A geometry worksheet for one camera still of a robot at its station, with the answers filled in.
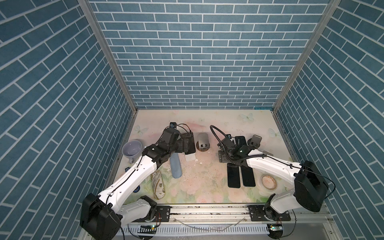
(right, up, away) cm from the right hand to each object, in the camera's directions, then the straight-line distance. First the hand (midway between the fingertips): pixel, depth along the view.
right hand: (224, 153), depth 87 cm
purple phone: (-18, +7, -16) cm, 25 cm away
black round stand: (+20, +3, +11) cm, 23 cm away
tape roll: (+25, -16, -2) cm, 30 cm away
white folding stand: (+24, +1, -3) cm, 24 cm away
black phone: (+14, -14, -1) cm, 20 cm away
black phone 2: (+14, +5, +14) cm, 20 cm away
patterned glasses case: (-36, -18, -8) cm, 41 cm away
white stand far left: (-21, -4, +6) cm, 22 cm away
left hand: (-25, +8, -7) cm, 27 cm away
